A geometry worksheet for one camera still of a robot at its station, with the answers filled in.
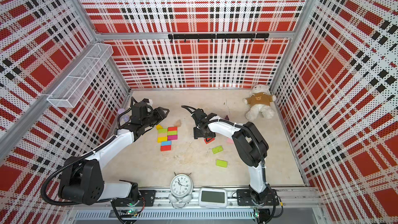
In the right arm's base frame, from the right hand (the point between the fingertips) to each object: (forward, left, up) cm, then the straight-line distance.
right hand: (205, 134), depth 93 cm
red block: (+6, +22, -3) cm, 22 cm away
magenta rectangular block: (-1, +20, -2) cm, 21 cm away
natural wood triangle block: (+10, +18, -4) cm, 21 cm away
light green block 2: (+2, +21, -2) cm, 21 cm away
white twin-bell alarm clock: (-29, +11, +1) cm, 31 cm away
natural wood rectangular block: (+2, +28, -4) cm, 29 cm away
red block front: (-8, +23, -2) cm, 24 cm away
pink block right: (-18, -10, +29) cm, 36 cm away
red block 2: (-9, -2, +10) cm, 13 cm away
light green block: (+4, +27, -3) cm, 28 cm away
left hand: (+7, +20, +14) cm, 25 cm away
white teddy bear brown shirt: (+23, -37, +3) cm, 44 cm away
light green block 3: (-9, -7, -2) cm, 11 cm away
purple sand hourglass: (-7, +34, +29) cm, 45 cm away
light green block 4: (-16, -9, -3) cm, 19 cm away
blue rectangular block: (-4, +24, -3) cm, 24 cm away
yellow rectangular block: (-2, +28, -2) cm, 28 cm away
